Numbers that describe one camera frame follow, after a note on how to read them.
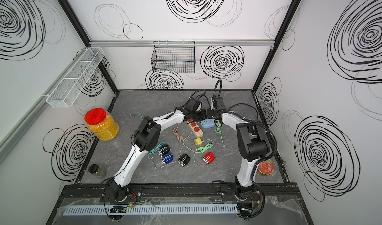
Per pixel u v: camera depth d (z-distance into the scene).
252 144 0.50
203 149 0.89
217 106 0.77
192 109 0.83
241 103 1.13
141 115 1.03
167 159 0.82
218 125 0.84
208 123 0.98
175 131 0.96
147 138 0.61
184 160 0.82
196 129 0.95
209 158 0.83
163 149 0.86
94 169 0.79
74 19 0.80
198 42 0.91
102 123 0.83
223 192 0.74
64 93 0.72
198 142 0.89
